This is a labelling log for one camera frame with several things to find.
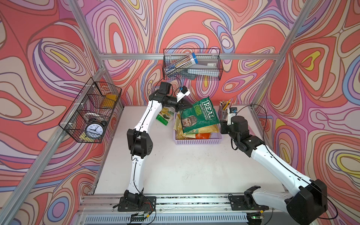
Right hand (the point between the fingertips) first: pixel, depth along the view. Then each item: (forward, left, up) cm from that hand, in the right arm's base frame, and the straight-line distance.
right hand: (224, 123), depth 80 cm
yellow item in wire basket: (+10, +66, +11) cm, 68 cm away
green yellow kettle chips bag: (+6, +27, -14) cm, 31 cm away
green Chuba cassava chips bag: (+25, +37, -19) cm, 49 cm away
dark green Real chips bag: (+7, +14, 0) cm, 16 cm away
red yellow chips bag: (+2, +11, -16) cm, 19 cm away
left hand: (+10, +19, +6) cm, 22 cm away
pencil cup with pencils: (+23, -7, -8) cm, 25 cm away
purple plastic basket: (+3, +1, -21) cm, 21 cm away
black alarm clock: (-8, +68, +10) cm, 69 cm away
